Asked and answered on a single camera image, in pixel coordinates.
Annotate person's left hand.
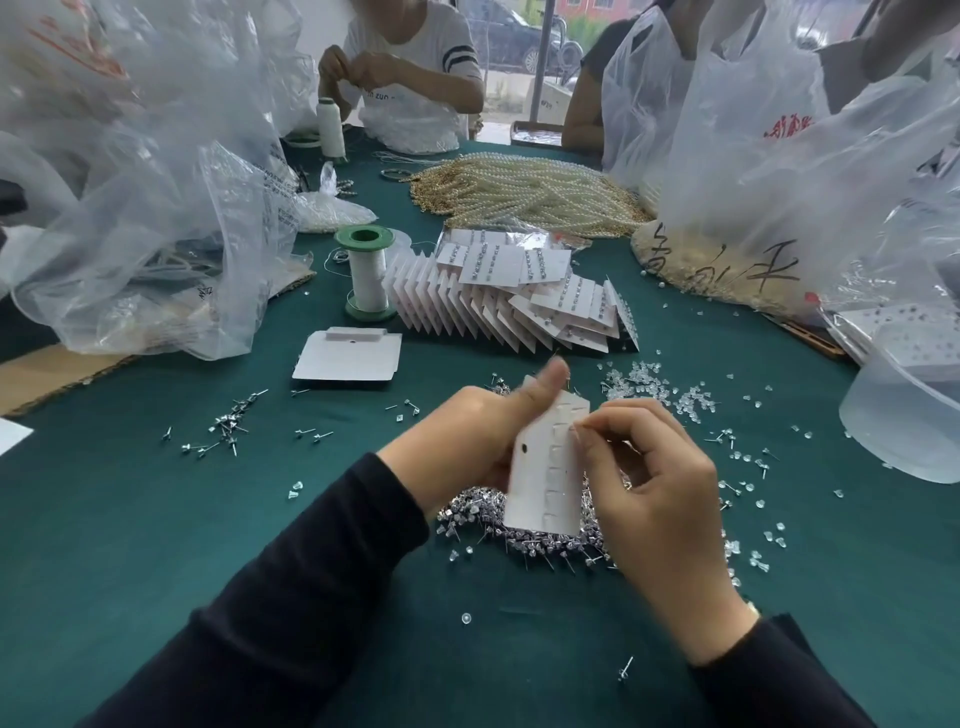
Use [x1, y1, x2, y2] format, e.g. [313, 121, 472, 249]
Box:
[376, 356, 573, 524]

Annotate person's right hand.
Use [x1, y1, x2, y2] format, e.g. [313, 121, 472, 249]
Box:
[569, 397, 760, 669]

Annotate white earring card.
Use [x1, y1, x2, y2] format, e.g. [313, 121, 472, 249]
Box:
[502, 374, 594, 538]

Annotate pile of silver stud earrings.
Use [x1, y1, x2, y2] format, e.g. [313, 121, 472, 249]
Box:
[434, 374, 624, 575]

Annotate clear plastic earring backs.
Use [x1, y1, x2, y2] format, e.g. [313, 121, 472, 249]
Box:
[599, 359, 789, 586]

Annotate row of white cards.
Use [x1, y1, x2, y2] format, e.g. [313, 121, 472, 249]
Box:
[382, 228, 641, 355]

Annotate stack of white cards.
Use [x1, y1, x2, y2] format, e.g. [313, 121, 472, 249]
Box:
[290, 326, 404, 384]

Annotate small scatter of silver studs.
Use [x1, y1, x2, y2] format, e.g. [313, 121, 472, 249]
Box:
[159, 388, 271, 459]

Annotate large white studded card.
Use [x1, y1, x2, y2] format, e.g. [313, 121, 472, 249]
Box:
[0, 417, 37, 457]

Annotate person's left forearm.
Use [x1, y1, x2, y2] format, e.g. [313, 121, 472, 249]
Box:
[78, 452, 433, 728]

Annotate person's right forearm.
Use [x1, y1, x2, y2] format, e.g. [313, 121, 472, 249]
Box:
[689, 614, 879, 728]

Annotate green spool of white thread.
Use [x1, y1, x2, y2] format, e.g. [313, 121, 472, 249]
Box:
[333, 224, 399, 325]

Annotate orange and black tool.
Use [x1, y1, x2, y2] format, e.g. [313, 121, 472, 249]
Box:
[764, 314, 849, 361]

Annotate pile of pearl strands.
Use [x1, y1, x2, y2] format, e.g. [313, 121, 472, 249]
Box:
[378, 152, 654, 240]

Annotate clear plastic bowl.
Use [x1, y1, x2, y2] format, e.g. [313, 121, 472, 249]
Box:
[838, 322, 960, 485]

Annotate small bag of pearls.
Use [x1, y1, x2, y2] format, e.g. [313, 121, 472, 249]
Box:
[292, 161, 379, 234]

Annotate heap of clear plastic bags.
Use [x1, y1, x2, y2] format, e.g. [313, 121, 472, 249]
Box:
[817, 179, 960, 369]

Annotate white thread cone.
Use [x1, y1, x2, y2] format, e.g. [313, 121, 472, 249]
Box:
[315, 97, 348, 160]

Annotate large clear plastic bag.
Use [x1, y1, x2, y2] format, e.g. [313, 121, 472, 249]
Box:
[7, 138, 316, 363]

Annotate white handwritten plastic bag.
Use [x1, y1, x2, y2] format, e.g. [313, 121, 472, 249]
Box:
[599, 0, 960, 320]

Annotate dark parked car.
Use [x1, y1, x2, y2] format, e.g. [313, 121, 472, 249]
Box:
[461, 0, 585, 76]

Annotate brown cardboard sheet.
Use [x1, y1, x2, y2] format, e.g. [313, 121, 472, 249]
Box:
[0, 343, 144, 418]

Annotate white red-printed plastic bag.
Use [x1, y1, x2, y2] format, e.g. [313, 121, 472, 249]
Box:
[0, 0, 320, 159]

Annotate translucent white plastic bag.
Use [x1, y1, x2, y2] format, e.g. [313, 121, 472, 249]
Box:
[0, 131, 80, 301]

